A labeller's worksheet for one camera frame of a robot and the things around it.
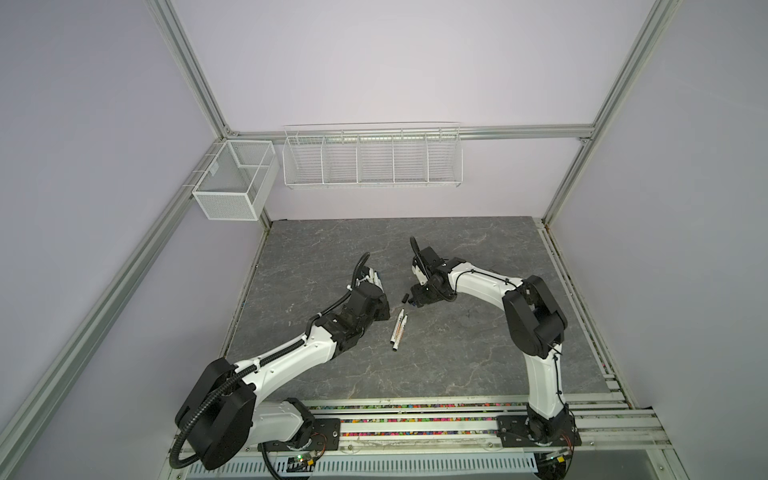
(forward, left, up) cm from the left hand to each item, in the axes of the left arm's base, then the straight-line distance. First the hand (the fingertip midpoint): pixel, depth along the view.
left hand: (384, 299), depth 84 cm
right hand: (+6, -13, -12) cm, 18 cm away
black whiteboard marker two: (-7, -3, -12) cm, 14 cm away
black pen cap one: (+7, -7, -13) cm, 16 cm away
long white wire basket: (+46, +1, +18) cm, 49 cm away
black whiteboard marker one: (-3, -3, -12) cm, 13 cm away
